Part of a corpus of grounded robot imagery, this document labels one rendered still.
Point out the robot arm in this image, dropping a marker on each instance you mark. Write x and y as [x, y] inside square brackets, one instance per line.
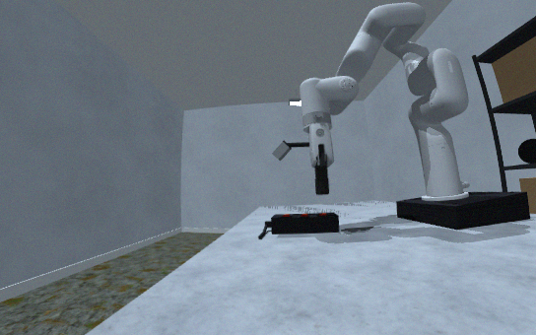
[387, 25]

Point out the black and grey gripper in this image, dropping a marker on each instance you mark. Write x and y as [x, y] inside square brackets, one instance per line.
[319, 134]

